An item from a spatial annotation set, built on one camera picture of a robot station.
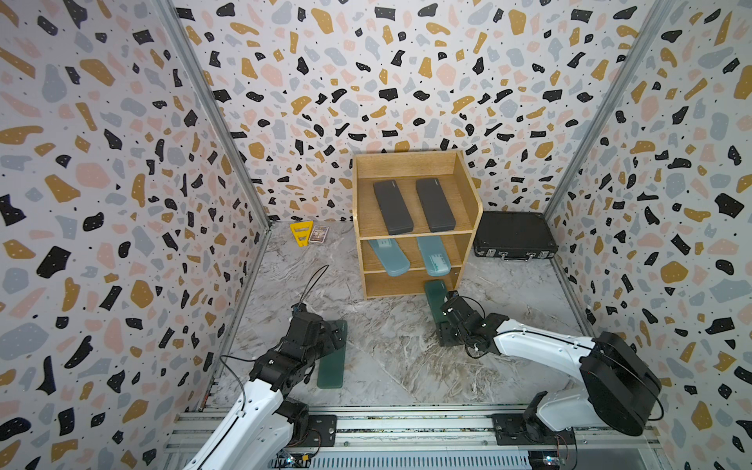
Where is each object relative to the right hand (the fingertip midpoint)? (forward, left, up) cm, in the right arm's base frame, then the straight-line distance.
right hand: (445, 329), depth 89 cm
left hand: (-6, +32, +8) cm, 34 cm away
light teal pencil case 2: (+16, +4, +16) cm, 23 cm away
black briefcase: (+46, -34, -7) cm, 58 cm away
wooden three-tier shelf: (+20, +10, +29) cm, 37 cm away
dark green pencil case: (-12, +33, -1) cm, 35 cm away
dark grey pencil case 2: (+22, +4, +29) cm, 37 cm away
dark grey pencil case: (+19, +15, +29) cm, 38 cm away
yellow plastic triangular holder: (+41, +54, 0) cm, 68 cm away
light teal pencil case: (+16, +17, +16) cm, 28 cm away
